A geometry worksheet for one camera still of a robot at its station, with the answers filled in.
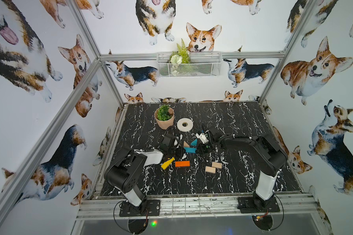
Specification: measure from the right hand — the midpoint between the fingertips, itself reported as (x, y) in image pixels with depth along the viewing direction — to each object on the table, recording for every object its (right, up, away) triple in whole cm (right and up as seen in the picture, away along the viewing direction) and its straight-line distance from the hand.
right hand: (195, 151), depth 92 cm
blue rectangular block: (-3, 0, +1) cm, 3 cm away
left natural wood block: (+9, -9, -6) cm, 14 cm away
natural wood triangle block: (-6, +3, +3) cm, 8 cm away
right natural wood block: (+13, -7, -4) cm, 15 cm away
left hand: (-5, +1, +1) cm, 6 cm away
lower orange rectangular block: (-8, -7, -4) cm, 11 cm away
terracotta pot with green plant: (-20, +22, +3) cm, 30 cm away
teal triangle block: (0, +4, +4) cm, 6 cm away
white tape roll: (-7, +16, +16) cm, 23 cm away
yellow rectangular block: (-17, -6, -4) cm, 19 cm away
